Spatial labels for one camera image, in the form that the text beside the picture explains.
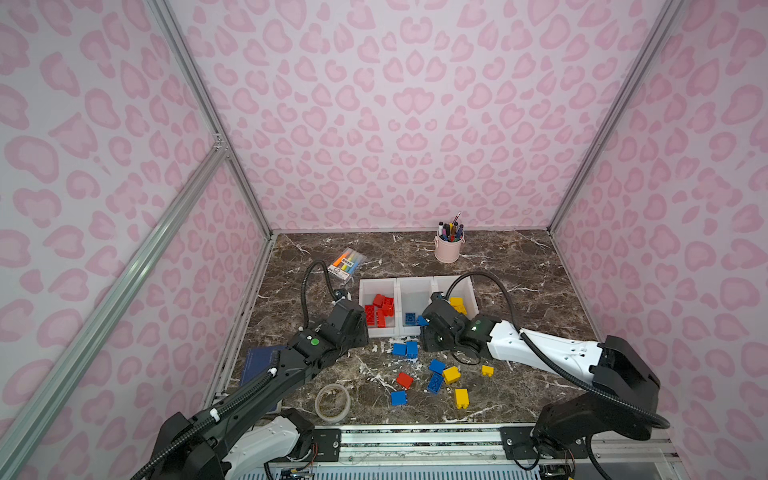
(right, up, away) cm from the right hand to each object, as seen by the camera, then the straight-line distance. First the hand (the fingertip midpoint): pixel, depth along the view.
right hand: (429, 335), depth 83 cm
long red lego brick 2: (-14, +2, +12) cm, 18 cm away
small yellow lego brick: (+16, -10, +1) cm, 19 cm away
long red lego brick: (-17, +4, +12) cm, 21 cm away
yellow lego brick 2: (+11, +6, +12) cm, 18 cm away
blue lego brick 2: (-4, -5, +5) cm, 9 cm away
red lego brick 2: (-12, +6, +12) cm, 18 cm away
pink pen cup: (+9, +24, +24) cm, 35 cm away
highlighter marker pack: (-27, +19, +26) cm, 42 cm away
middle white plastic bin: (-3, +9, +20) cm, 22 cm away
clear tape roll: (-26, -17, -3) cm, 32 cm away
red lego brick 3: (-7, -13, +1) cm, 14 cm away
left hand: (-19, +4, -2) cm, 19 cm away
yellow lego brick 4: (+8, -15, -5) cm, 18 cm away
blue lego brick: (-8, -5, +5) cm, 11 cm away
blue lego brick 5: (-8, -16, -3) cm, 18 cm away
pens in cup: (+10, +30, +21) cm, 38 cm away
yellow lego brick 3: (+6, -11, -1) cm, 12 cm away
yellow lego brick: (+11, +8, +15) cm, 20 cm away
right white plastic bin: (+14, +11, +17) cm, 25 cm away
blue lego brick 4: (+2, -13, 0) cm, 13 cm away
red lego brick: (-15, +7, +15) cm, 22 cm away
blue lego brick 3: (+3, -10, +4) cm, 11 cm away
